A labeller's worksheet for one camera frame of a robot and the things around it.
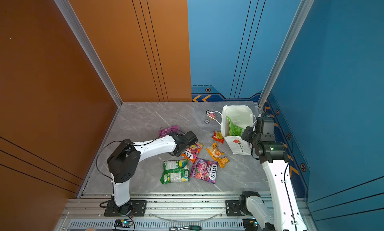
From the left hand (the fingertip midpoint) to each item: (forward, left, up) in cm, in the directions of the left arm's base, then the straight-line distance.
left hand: (174, 143), depth 91 cm
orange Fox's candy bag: (-6, -11, -2) cm, 12 cm away
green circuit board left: (-40, +21, -7) cm, 46 cm away
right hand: (-4, -38, +21) cm, 44 cm away
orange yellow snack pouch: (-6, -26, -5) cm, 27 cm away
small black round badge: (+21, -21, -5) cm, 31 cm away
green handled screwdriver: (-41, -12, -4) cm, 43 cm away
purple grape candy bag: (+7, +7, +2) cm, 10 cm away
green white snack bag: (-16, -2, -3) cm, 17 cm away
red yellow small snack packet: (+6, -28, -2) cm, 29 cm away
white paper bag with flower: (+11, -41, +13) cm, 44 cm away
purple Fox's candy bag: (-16, -18, -2) cm, 24 cm away
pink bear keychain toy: (+5, -22, +21) cm, 31 cm away
